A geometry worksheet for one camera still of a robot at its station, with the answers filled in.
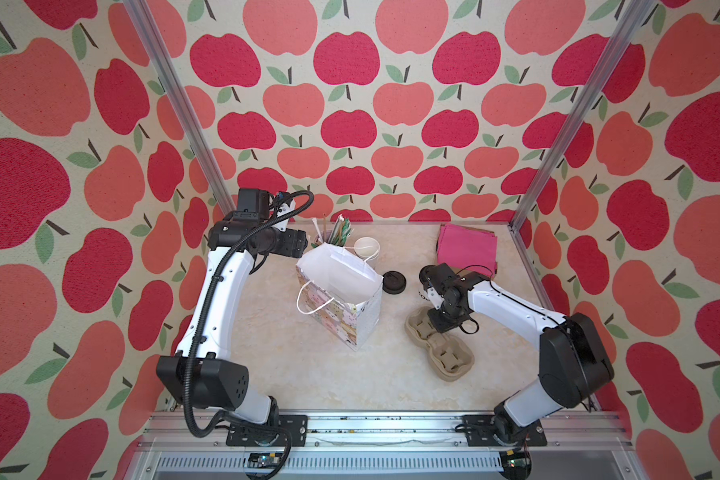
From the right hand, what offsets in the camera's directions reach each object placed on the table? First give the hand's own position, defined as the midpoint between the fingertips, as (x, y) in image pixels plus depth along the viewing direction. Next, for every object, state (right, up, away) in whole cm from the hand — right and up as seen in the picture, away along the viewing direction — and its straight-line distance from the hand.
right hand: (447, 323), depth 88 cm
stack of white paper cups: (-24, +23, +11) cm, 35 cm away
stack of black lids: (-14, +11, +14) cm, 22 cm away
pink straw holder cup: (-39, +24, 0) cm, 46 cm away
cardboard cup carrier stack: (-1, -8, -5) cm, 10 cm away
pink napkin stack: (+16, +22, +20) cm, 34 cm away
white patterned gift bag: (-32, +10, +4) cm, 33 cm away
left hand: (-43, +25, -11) cm, 50 cm away
